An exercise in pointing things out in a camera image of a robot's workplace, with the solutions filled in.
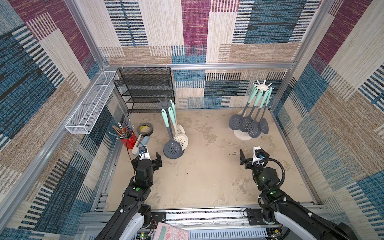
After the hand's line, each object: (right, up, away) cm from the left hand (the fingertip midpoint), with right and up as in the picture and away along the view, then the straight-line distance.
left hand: (149, 154), depth 82 cm
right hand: (+56, +2, 0) cm, 56 cm away
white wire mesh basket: (-27, +21, -9) cm, 35 cm away
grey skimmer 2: (+57, +19, +12) cm, 61 cm away
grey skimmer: (+51, +18, +14) cm, 56 cm away
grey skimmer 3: (+61, +15, +9) cm, 63 cm away
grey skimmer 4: (+67, +16, +12) cm, 70 cm away
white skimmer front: (+16, +13, +10) cm, 23 cm away
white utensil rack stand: (+56, +9, +15) cm, 58 cm away
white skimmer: (+17, +8, +5) cm, 20 cm away
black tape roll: (-11, +13, +27) cm, 32 cm away
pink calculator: (+11, -33, -13) cm, 37 cm away
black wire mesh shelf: (-13, +42, +26) cm, 51 cm away
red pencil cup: (-19, +11, +12) cm, 25 cm away
